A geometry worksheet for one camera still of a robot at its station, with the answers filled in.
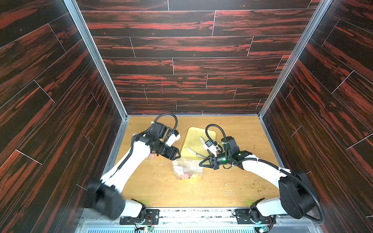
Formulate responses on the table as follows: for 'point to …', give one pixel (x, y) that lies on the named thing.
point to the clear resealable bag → (185, 169)
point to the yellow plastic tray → (192, 141)
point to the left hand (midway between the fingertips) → (177, 154)
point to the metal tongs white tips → (194, 153)
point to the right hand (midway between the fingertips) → (201, 163)
